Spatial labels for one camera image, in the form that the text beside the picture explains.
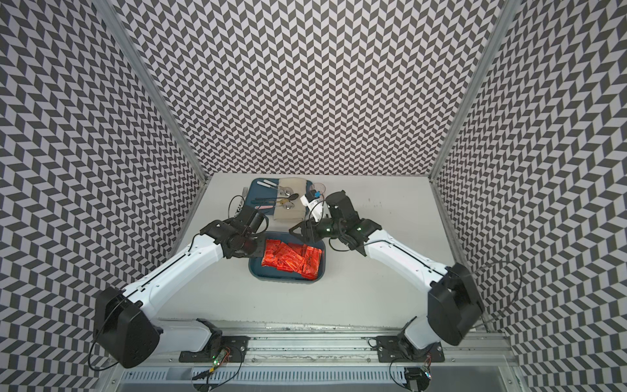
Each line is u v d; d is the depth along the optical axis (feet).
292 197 3.57
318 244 2.77
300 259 2.65
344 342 2.54
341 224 1.96
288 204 3.55
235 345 2.38
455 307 1.35
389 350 2.46
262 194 3.67
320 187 3.53
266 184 3.94
